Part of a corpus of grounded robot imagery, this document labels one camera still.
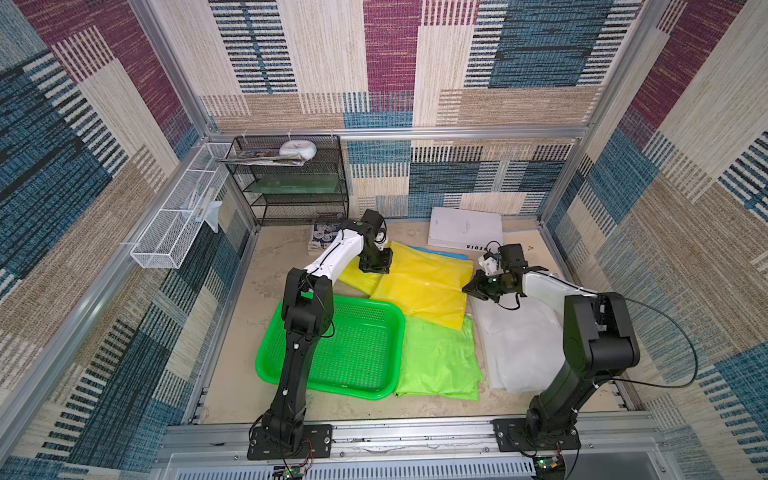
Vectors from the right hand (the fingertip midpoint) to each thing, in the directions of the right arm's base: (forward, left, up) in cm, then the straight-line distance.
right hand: (463, 285), depth 95 cm
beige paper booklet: (+18, -30, -6) cm, 36 cm away
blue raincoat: (+15, +5, -3) cm, 16 cm away
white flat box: (+25, -5, -1) cm, 26 cm away
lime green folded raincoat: (-22, +10, -3) cm, 25 cm away
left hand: (+6, +24, +1) cm, 24 cm away
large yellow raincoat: (+1, +12, -1) cm, 12 cm away
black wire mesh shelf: (+22, +46, +21) cm, 55 cm away
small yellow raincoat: (+5, +34, -2) cm, 35 cm away
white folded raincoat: (-19, -14, -4) cm, 24 cm away
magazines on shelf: (+30, +61, +28) cm, 73 cm away
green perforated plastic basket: (-20, +32, -6) cm, 38 cm away
